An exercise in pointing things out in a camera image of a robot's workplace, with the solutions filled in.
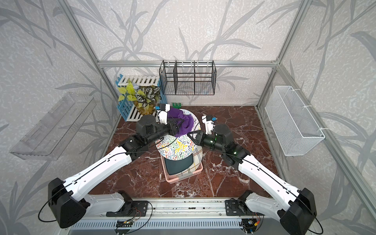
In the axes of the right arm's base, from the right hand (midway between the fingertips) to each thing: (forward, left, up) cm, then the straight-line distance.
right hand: (186, 134), depth 67 cm
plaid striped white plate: (0, -5, -22) cm, 23 cm away
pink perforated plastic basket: (-13, +8, -23) cm, 28 cm away
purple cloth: (+3, 0, +3) cm, 4 cm away
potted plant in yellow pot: (+32, +29, -7) cm, 43 cm away
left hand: (+6, +1, +3) cm, 6 cm away
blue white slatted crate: (+40, +50, -24) cm, 69 cm away
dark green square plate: (-5, +8, -26) cm, 28 cm away
